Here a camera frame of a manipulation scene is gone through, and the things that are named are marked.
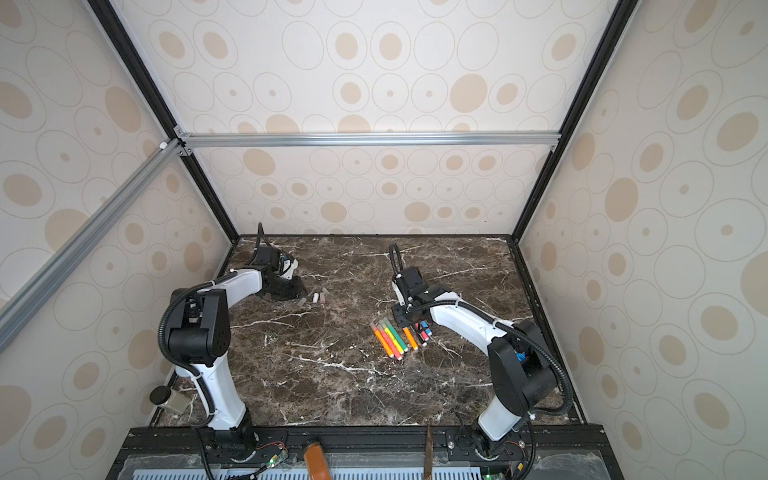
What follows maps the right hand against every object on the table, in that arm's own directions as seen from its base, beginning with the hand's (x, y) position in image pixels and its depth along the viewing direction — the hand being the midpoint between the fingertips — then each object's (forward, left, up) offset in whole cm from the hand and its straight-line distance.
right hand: (414, 313), depth 90 cm
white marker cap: (+8, +33, -4) cm, 34 cm away
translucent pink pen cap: (+6, +37, -5) cm, 38 cm away
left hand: (+9, +34, -1) cm, 35 cm away
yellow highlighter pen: (-5, +7, -6) cm, 11 cm away
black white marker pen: (-7, -3, -6) cm, 10 cm away
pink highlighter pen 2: (-4, -4, -6) cm, 8 cm away
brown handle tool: (-40, +22, -4) cm, 46 cm away
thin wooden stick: (-37, -4, -9) cm, 38 cm away
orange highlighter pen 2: (-6, +10, -6) cm, 13 cm away
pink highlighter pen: (-6, +7, -7) cm, 12 cm away
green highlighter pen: (-4, +6, -6) cm, 9 cm away
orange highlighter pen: (-5, +1, -6) cm, 8 cm away
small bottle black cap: (-29, +59, +2) cm, 66 cm away
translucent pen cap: (+10, +31, -5) cm, 33 cm away
